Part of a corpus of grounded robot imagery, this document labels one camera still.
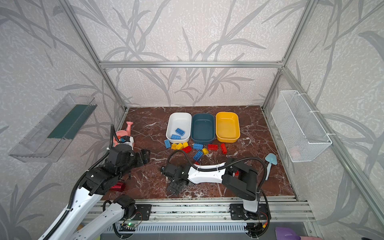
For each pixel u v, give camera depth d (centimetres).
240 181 45
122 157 52
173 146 98
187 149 96
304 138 62
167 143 99
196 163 89
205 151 94
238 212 73
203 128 103
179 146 96
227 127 102
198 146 96
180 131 104
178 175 63
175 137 101
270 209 73
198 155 91
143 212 74
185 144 97
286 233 67
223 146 96
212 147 96
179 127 106
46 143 63
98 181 46
